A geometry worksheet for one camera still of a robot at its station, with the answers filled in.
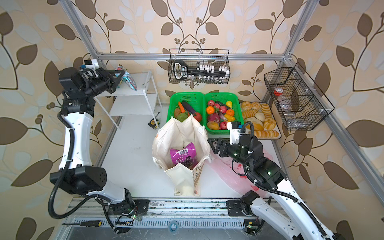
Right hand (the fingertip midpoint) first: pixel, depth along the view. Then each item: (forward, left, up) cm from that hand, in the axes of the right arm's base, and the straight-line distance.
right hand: (214, 141), depth 64 cm
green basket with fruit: (+44, -11, -25) cm, 52 cm away
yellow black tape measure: (+32, +39, -27) cm, 57 cm away
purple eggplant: (+48, +13, -27) cm, 57 cm away
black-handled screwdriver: (-25, +59, -28) cm, 70 cm away
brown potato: (+41, +21, -24) cm, 52 cm away
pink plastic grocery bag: (-1, -8, -27) cm, 28 cm away
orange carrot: (+47, +18, -27) cm, 57 cm away
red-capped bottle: (+28, -38, +3) cm, 48 cm away
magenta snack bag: (0, +13, -13) cm, 18 cm away
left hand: (+22, +37, +22) cm, 48 cm away
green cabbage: (+32, +17, -20) cm, 42 cm away
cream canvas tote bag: (+17, +19, -19) cm, 32 cm away
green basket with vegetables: (+50, +18, -26) cm, 59 cm away
